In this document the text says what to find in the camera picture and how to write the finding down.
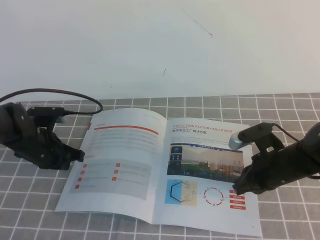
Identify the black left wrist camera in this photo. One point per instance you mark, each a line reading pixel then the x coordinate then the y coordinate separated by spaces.
pixel 46 115

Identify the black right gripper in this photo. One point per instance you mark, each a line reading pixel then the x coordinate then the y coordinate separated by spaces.
pixel 272 167

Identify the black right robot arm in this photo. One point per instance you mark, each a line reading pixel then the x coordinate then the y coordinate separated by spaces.
pixel 307 155

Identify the white brochure book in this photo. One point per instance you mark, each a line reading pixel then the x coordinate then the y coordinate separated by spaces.
pixel 176 172

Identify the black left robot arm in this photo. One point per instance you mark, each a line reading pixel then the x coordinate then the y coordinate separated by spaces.
pixel 29 134

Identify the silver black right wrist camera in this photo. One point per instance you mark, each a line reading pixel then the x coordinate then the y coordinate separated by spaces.
pixel 260 134

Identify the grey checkered tablecloth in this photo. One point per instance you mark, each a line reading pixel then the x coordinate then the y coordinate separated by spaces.
pixel 28 195

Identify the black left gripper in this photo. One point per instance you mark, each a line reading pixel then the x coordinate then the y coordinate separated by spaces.
pixel 45 150

